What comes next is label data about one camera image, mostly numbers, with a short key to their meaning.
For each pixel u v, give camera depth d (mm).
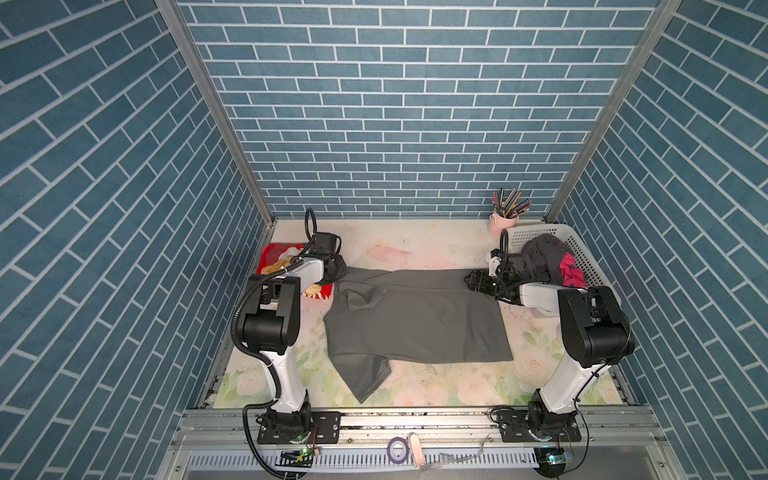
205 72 807
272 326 509
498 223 1109
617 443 752
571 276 953
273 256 1023
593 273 958
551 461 702
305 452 707
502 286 785
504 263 801
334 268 906
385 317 963
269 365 541
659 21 720
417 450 683
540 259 970
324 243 798
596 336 485
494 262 914
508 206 1116
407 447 706
